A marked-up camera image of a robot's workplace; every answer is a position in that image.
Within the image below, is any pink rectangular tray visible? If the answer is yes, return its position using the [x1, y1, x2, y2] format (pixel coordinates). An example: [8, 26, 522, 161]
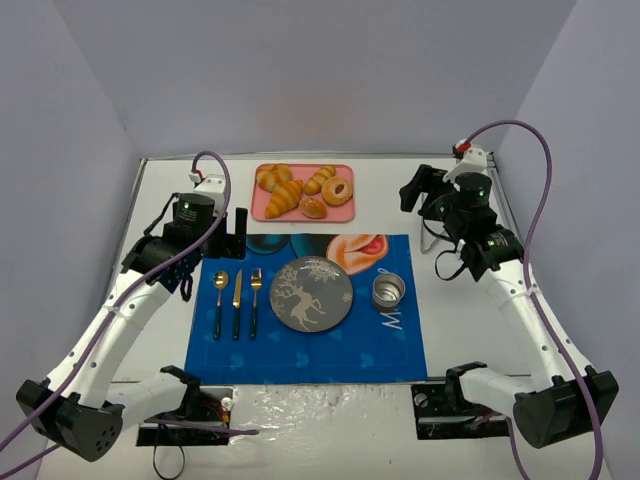
[250, 163, 355, 223]

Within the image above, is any small croissant top middle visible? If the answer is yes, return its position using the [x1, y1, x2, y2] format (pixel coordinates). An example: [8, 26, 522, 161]
[304, 165, 336, 196]

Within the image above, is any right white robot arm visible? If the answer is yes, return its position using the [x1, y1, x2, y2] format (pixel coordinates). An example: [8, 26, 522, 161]
[399, 146, 619, 449]

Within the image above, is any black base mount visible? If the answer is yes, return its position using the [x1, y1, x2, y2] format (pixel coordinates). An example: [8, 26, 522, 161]
[135, 387, 235, 447]
[411, 378, 509, 441]

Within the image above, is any gold fork green handle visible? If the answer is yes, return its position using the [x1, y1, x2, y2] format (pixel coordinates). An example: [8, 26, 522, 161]
[249, 268, 262, 340]

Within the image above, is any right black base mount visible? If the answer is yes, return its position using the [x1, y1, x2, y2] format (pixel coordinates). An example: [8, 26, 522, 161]
[411, 378, 509, 441]

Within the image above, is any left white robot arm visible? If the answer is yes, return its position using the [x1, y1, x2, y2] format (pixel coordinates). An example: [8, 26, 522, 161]
[16, 171, 247, 462]

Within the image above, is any gold knife green handle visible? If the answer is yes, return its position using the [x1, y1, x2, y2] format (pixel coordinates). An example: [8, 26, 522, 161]
[232, 270, 243, 341]

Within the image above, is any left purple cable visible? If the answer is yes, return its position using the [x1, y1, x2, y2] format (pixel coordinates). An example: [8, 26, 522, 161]
[0, 151, 261, 475]

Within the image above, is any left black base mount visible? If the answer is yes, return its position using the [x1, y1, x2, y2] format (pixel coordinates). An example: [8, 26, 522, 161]
[135, 387, 235, 447]

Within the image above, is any small croissant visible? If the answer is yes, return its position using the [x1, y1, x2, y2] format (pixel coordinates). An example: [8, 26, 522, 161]
[256, 164, 293, 192]
[304, 165, 336, 196]

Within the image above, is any large croissant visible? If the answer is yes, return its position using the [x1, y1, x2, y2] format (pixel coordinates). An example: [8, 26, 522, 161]
[264, 180, 303, 219]

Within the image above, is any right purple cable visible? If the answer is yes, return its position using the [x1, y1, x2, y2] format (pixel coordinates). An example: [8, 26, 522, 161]
[452, 119, 604, 480]

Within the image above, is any blue cartoon placemat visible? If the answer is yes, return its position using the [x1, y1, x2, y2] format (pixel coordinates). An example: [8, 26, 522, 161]
[185, 233, 428, 385]

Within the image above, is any purple cable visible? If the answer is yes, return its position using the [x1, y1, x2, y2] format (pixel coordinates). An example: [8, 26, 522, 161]
[0, 151, 261, 475]
[452, 119, 604, 480]

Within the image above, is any round sesame bun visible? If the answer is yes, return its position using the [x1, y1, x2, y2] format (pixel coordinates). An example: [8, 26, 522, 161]
[298, 197, 328, 219]

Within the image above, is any grey reindeer plate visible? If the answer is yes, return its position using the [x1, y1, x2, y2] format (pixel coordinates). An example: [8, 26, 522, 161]
[269, 256, 354, 333]

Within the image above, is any small metal cup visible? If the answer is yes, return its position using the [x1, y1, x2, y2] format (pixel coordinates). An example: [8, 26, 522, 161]
[372, 272, 406, 312]

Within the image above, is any small croissant top left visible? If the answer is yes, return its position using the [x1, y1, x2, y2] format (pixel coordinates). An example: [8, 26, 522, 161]
[256, 164, 293, 192]

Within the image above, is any sugared ring doughnut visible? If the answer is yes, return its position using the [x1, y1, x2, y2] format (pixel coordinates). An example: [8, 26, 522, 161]
[321, 176, 353, 207]

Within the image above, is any gold spoon green handle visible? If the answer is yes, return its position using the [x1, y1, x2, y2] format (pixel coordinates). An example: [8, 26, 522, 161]
[212, 270, 229, 340]

